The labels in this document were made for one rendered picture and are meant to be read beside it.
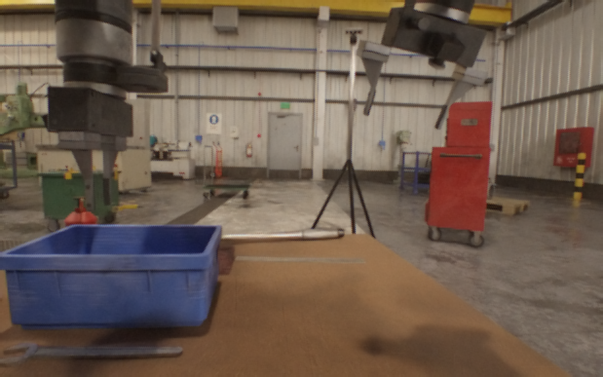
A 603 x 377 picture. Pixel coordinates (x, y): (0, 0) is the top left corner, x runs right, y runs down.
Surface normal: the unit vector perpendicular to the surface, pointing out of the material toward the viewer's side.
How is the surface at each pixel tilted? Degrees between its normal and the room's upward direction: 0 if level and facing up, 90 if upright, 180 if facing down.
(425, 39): 114
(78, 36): 90
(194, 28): 90
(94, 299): 90
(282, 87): 90
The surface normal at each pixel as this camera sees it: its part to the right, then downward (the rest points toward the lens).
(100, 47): 0.62, 0.11
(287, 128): 0.04, 0.11
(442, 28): 0.11, 0.50
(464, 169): -0.47, 0.08
